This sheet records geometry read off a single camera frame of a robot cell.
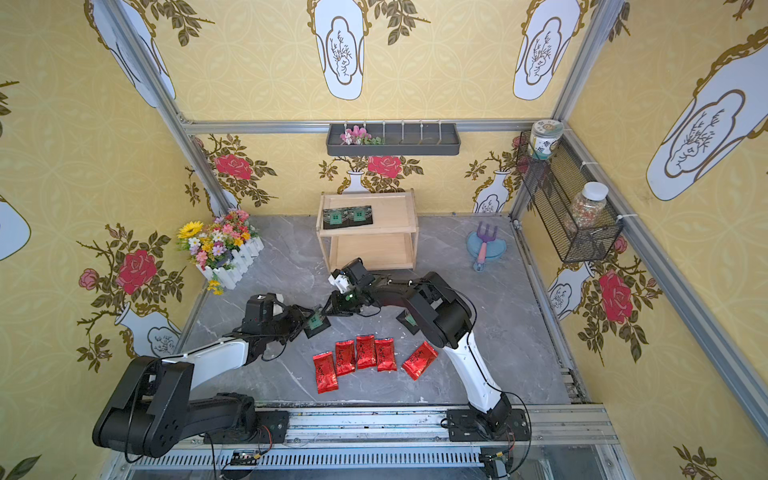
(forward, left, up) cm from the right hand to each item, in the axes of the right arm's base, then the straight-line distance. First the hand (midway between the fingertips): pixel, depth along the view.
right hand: (332, 303), depth 95 cm
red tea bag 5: (-17, -28, 0) cm, 32 cm away
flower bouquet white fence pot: (+9, +33, +15) cm, 37 cm away
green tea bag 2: (+19, -1, +20) cm, 28 cm away
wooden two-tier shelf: (+16, -14, +19) cm, 29 cm away
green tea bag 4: (-5, -24, -1) cm, 25 cm away
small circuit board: (-41, +16, -4) cm, 44 cm away
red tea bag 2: (-17, -7, +1) cm, 18 cm away
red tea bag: (-21, -2, +1) cm, 21 cm away
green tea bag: (-7, +4, -1) cm, 8 cm away
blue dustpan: (+26, -56, -2) cm, 62 cm away
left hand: (-5, +8, +1) cm, 9 cm away
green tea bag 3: (+20, -9, +20) cm, 30 cm away
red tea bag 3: (-16, -13, +2) cm, 20 cm away
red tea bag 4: (-15, -18, +1) cm, 24 cm away
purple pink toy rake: (+30, -53, -1) cm, 61 cm away
